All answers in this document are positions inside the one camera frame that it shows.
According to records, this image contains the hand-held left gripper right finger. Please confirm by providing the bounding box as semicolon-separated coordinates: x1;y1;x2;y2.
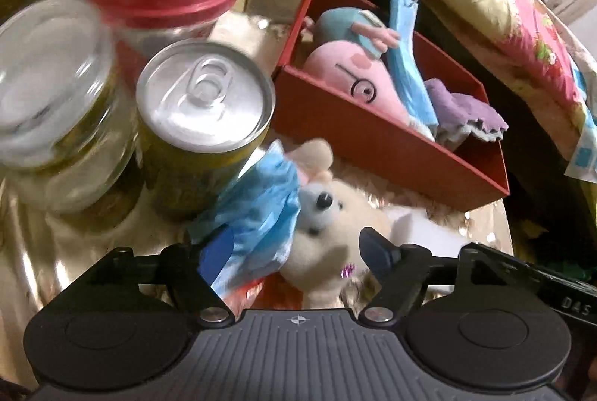
357;227;532;325

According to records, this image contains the blue face mask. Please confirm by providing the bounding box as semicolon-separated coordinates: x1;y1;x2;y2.
385;0;439;131

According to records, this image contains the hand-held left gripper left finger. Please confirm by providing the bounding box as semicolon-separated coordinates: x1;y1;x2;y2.
65;226;236;325

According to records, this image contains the blue checked blanket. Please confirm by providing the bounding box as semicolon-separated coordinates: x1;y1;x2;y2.
562;70;597;182

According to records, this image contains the red cardboard box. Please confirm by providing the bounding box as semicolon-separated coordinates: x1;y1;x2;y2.
271;0;511;213

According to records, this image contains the pink cartoon print quilt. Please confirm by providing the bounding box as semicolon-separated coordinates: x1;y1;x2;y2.
375;0;588;169

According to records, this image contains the green drink can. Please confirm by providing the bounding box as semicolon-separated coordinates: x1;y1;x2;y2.
135;40;277;222

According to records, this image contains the white plush toy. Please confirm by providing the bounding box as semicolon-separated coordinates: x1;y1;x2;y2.
277;137;413;313

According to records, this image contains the clear glass jar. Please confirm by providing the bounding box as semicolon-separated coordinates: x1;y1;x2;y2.
0;0;141;215

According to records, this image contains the purple cloth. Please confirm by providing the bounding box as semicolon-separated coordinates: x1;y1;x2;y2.
424;78;509;150

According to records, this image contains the pink plush pig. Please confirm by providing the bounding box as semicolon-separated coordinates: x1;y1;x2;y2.
301;7;411;126

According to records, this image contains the floral table cover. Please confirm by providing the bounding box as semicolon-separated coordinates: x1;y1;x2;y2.
0;0;514;313

